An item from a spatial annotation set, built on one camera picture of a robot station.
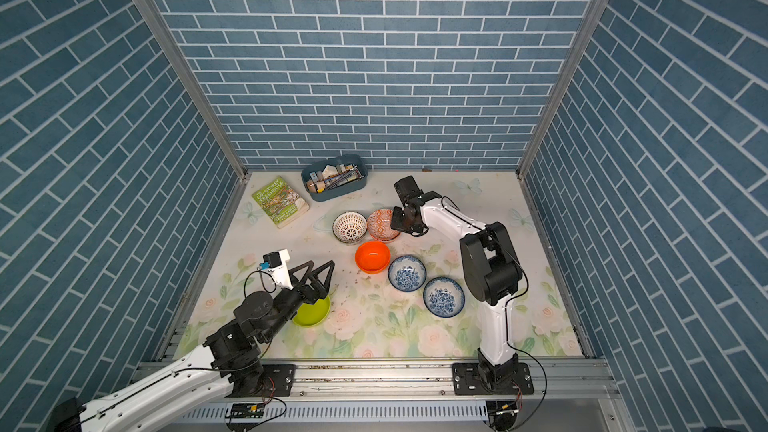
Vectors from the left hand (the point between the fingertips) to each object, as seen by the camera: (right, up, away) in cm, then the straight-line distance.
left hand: (332, 267), depth 73 cm
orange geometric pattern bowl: (+10, +8, +26) cm, 29 cm away
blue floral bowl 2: (+30, -12, +14) cm, 35 cm away
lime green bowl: (-8, -15, +8) cm, 19 cm away
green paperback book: (-27, +16, +35) cm, 47 cm away
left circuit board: (-21, -35, -1) cm, 41 cm away
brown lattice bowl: (-1, +7, +28) cm, 29 cm away
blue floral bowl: (+19, -6, +18) cm, 27 cm away
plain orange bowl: (+8, -2, +21) cm, 22 cm away
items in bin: (-9, +26, +43) cm, 51 cm away
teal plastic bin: (-8, +19, +39) cm, 44 cm away
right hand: (+16, +8, +24) cm, 30 cm away
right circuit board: (+41, -34, -3) cm, 54 cm away
